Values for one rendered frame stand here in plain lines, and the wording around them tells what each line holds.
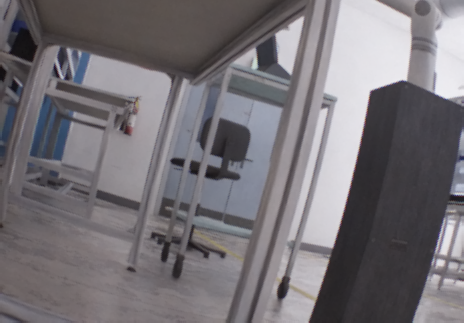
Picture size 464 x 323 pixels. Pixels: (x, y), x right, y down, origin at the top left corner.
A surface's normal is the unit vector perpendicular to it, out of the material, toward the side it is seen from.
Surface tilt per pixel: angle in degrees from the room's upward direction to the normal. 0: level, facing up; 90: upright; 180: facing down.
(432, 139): 90
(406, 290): 90
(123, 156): 90
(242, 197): 90
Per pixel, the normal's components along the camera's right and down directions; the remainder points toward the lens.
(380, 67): 0.23, -0.04
